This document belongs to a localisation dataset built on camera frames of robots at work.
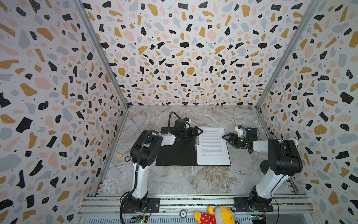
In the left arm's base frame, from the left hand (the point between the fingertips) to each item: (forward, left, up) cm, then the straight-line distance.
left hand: (200, 131), depth 95 cm
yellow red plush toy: (-47, -7, 0) cm, 48 cm away
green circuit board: (-48, +34, -9) cm, 60 cm away
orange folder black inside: (-13, +12, -7) cm, 19 cm away
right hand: (-2, -17, -3) cm, 17 cm away
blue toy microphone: (-20, -44, +19) cm, 52 cm away
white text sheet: (-8, -9, -9) cm, 15 cm away
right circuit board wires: (-48, -29, -8) cm, 57 cm away
